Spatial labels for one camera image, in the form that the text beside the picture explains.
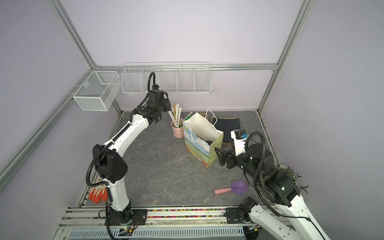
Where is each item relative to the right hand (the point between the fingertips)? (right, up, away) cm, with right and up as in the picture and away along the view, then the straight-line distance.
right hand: (224, 146), depth 62 cm
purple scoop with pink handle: (+13, -26, +22) cm, 36 cm away
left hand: (-29, +22, +24) cm, 43 cm away
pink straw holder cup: (-25, +4, +38) cm, 45 cm away
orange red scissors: (-66, -28, +18) cm, 74 cm away
